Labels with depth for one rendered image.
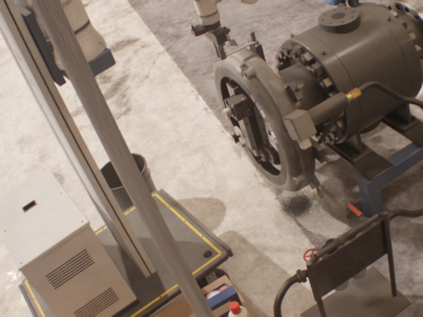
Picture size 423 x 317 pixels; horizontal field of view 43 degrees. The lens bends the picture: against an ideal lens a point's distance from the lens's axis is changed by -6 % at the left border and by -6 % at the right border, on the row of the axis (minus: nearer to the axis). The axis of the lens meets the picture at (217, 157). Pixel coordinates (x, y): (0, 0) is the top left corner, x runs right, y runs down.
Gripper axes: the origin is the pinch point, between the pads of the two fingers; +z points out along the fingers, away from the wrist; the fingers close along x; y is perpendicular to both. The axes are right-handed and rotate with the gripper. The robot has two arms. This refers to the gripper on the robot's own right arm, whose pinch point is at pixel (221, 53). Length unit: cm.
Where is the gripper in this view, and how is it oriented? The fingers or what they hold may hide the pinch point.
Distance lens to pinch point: 247.8
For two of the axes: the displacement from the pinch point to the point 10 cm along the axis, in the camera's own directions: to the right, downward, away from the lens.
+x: -4.6, -4.9, 7.4
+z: 2.6, 7.2, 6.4
